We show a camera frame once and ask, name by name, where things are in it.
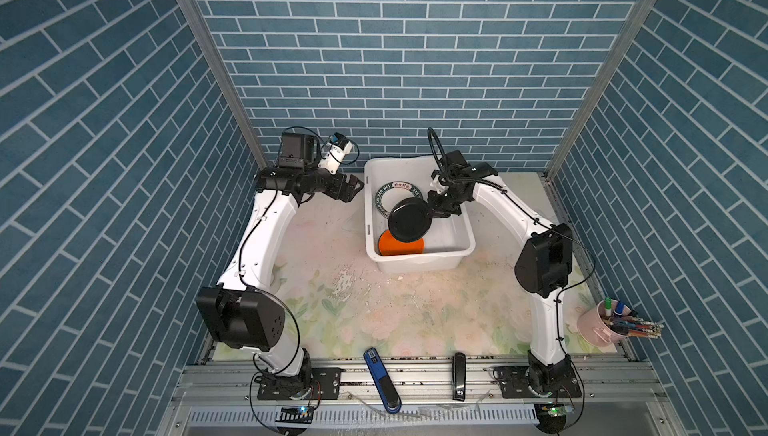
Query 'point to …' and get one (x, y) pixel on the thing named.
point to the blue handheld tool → (382, 380)
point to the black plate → (410, 219)
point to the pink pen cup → (606, 322)
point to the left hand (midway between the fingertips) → (349, 176)
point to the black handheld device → (459, 362)
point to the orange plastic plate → (391, 246)
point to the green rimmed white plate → (391, 192)
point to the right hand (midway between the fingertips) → (424, 211)
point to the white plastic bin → (449, 239)
